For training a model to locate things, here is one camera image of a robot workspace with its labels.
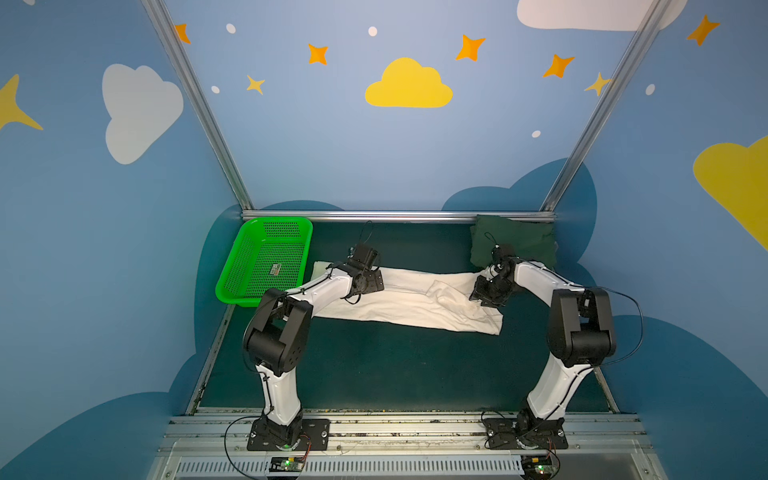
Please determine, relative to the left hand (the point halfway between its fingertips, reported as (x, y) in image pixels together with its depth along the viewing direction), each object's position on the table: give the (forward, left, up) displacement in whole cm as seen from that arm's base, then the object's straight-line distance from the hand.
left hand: (370, 284), depth 97 cm
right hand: (-3, -35, -2) cm, 36 cm away
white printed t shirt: (-2, -16, -4) cm, 17 cm away
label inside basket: (+10, +36, -6) cm, 37 cm away
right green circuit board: (-48, -43, -7) cm, 65 cm away
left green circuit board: (-48, +18, -6) cm, 52 cm away
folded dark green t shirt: (+17, -58, +3) cm, 61 cm away
